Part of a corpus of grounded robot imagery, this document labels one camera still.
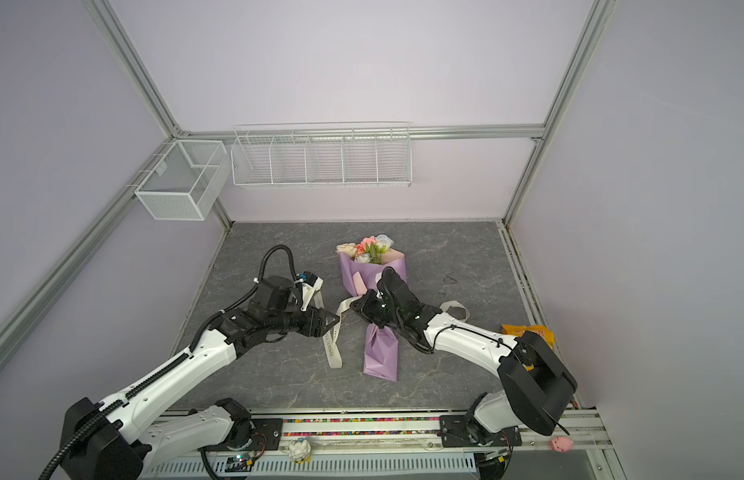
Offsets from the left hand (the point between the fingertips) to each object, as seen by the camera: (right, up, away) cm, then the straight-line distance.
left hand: (329, 320), depth 77 cm
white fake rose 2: (+7, +16, +23) cm, 29 cm away
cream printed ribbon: (0, -9, +5) cm, 10 cm away
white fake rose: (+14, +22, +31) cm, 40 cm away
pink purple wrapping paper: (+14, -8, +6) cm, 17 cm away
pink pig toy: (+57, -28, -6) cm, 64 cm away
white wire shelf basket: (-6, +50, +22) cm, 55 cm away
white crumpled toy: (-5, -27, -10) cm, 29 cm away
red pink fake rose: (+6, +19, +29) cm, 35 cm away
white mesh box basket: (-51, +41, +22) cm, 70 cm away
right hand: (+4, +3, +3) cm, 6 cm away
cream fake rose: (+2, +19, +28) cm, 34 cm away
